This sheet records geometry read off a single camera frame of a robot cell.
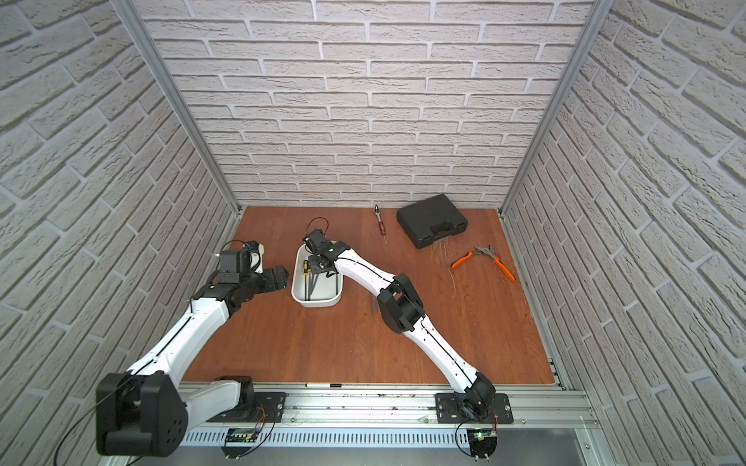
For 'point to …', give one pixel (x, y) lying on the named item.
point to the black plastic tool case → (427, 219)
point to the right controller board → (482, 442)
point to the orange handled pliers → (490, 251)
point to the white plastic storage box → (322, 295)
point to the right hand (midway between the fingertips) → (324, 261)
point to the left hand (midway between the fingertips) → (277, 269)
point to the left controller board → (238, 440)
